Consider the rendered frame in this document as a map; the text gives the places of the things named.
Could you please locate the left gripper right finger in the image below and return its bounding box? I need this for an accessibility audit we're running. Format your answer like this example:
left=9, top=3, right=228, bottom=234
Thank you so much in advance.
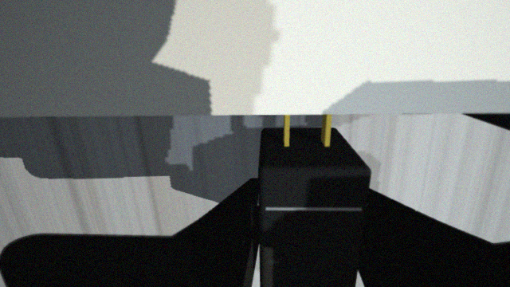
left=358, top=188, right=510, bottom=287

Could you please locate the black plug charger with gold prongs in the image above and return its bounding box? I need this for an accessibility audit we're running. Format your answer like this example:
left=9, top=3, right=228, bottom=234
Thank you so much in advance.
left=257, top=114, right=371, bottom=287

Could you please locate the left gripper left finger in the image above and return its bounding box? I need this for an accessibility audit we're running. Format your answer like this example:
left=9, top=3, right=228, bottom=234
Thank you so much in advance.
left=0, top=178, right=259, bottom=287

